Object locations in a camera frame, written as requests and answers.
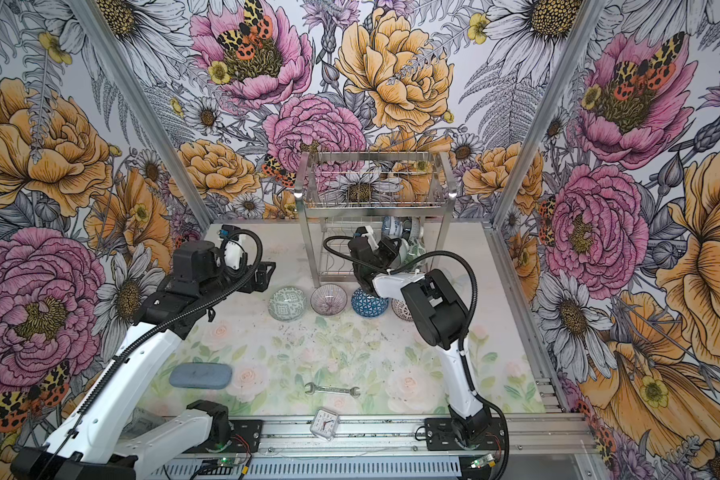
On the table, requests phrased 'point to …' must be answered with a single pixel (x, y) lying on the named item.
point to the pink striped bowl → (328, 299)
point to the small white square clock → (325, 423)
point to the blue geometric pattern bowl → (368, 306)
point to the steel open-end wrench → (313, 388)
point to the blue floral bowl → (392, 225)
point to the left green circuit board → (226, 461)
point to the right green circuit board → (488, 461)
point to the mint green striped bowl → (403, 250)
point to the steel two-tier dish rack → (408, 192)
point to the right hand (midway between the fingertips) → (402, 244)
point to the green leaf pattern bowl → (415, 252)
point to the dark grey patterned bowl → (413, 228)
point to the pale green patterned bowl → (287, 303)
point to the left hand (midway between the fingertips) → (256, 272)
